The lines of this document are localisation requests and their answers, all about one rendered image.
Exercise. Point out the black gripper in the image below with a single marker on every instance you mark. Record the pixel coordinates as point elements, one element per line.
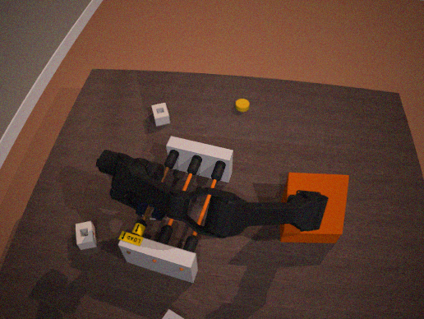
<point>130,200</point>

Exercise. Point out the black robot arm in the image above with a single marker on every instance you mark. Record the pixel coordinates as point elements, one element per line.
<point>228,214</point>

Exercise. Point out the yellow short cylinder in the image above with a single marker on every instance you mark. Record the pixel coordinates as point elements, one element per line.
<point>242,105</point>

